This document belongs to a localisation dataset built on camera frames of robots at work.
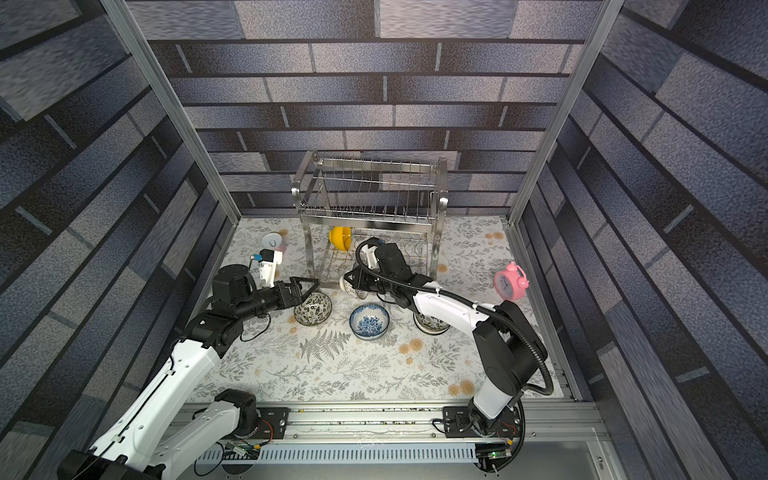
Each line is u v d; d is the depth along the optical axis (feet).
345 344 2.87
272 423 2.42
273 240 3.49
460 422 2.39
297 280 2.15
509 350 1.48
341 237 3.30
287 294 2.12
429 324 2.83
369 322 2.91
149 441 1.36
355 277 2.65
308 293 2.23
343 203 3.91
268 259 2.22
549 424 2.44
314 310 3.04
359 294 2.70
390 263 2.20
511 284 2.95
